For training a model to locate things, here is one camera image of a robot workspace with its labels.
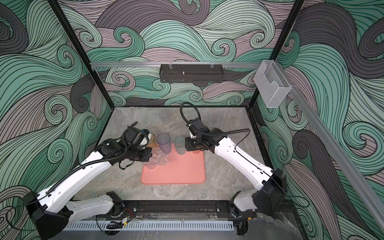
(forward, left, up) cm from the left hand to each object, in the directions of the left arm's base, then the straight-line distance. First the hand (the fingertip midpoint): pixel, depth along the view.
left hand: (151, 153), depth 73 cm
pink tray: (+1, -18, -21) cm, 28 cm away
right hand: (+4, -17, 0) cm, 18 cm away
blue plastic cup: (+14, -3, -9) cm, 17 cm away
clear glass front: (0, -2, -6) cm, 6 cm away
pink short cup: (-1, -22, +4) cm, 23 cm away
